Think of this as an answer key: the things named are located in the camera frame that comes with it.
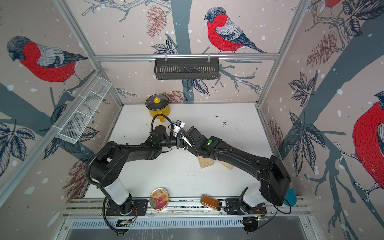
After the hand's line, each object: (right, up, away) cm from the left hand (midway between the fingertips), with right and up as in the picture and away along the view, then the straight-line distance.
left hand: (195, 140), depth 79 cm
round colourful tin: (-18, -28, -6) cm, 34 cm away
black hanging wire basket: (-6, +47, +25) cm, 54 cm away
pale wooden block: (+6, -14, +6) cm, 17 cm away
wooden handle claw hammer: (+19, -17, +7) cm, 26 cm away
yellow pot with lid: (-27, +22, +28) cm, 45 cm away
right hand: (0, 0, +3) cm, 3 cm away
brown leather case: (+8, -30, -8) cm, 32 cm away
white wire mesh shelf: (-67, +16, +8) cm, 70 cm away
